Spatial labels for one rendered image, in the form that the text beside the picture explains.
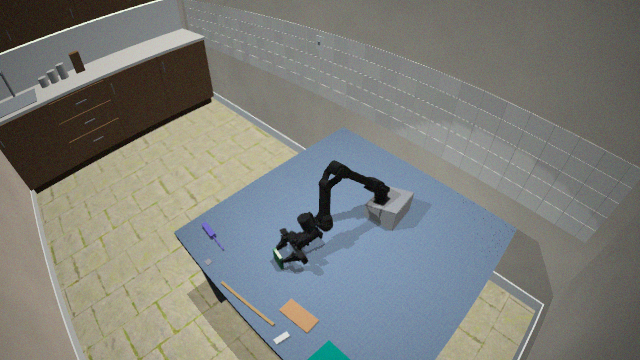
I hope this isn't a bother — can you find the tan flat board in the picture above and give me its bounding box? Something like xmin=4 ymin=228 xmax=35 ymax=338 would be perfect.
xmin=279 ymin=299 xmax=319 ymax=333

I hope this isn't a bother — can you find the tan flat bar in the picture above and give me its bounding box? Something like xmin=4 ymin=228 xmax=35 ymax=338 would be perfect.
xmin=221 ymin=281 xmax=275 ymax=326

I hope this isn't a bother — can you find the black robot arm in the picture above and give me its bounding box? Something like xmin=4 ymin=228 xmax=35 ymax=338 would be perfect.
xmin=286 ymin=160 xmax=390 ymax=248

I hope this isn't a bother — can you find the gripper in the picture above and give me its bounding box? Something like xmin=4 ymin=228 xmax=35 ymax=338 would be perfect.
xmin=276 ymin=228 xmax=311 ymax=265

